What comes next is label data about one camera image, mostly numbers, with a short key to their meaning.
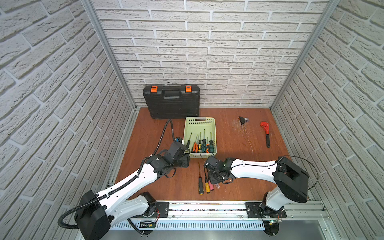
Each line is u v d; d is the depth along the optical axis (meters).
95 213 0.38
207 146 0.95
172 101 1.03
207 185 0.81
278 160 0.47
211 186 0.80
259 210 0.74
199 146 0.95
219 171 0.63
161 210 0.74
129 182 0.46
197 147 0.95
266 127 1.07
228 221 0.71
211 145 0.96
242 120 1.10
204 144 0.97
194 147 0.95
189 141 0.99
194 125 1.07
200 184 0.80
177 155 0.60
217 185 0.81
